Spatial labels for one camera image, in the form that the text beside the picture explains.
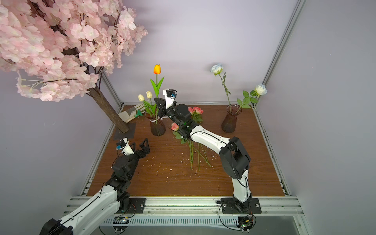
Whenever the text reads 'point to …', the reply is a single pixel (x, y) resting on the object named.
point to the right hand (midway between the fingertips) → (155, 96)
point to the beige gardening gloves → (124, 115)
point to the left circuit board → (120, 223)
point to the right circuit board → (245, 223)
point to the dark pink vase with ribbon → (157, 127)
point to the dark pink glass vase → (229, 124)
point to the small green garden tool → (138, 113)
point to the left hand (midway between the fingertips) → (143, 140)
